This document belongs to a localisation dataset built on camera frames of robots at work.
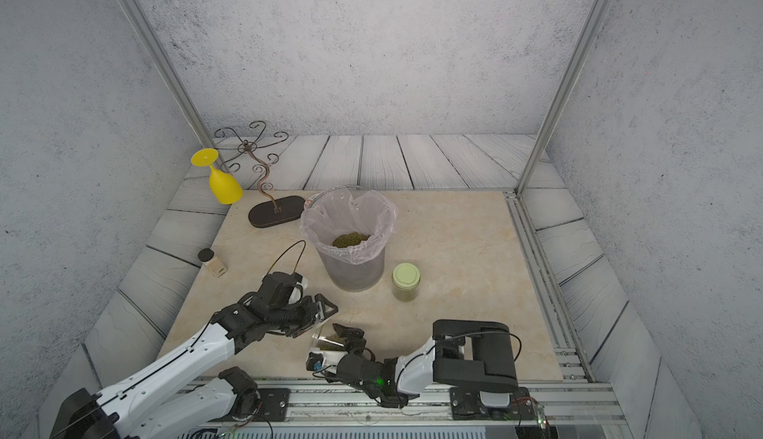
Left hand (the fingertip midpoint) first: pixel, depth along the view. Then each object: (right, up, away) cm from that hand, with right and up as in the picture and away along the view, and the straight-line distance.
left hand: (334, 317), depth 78 cm
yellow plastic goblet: (-37, +35, +15) cm, 53 cm away
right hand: (-1, -7, +1) cm, 7 cm away
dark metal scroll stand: (-28, +28, +34) cm, 52 cm away
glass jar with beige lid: (0, -6, -3) cm, 6 cm away
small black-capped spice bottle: (-42, +14, +14) cm, 46 cm away
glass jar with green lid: (+19, +8, +7) cm, 21 cm away
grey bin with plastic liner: (-2, +27, +10) cm, 29 cm away
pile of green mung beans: (+1, +18, +21) cm, 28 cm away
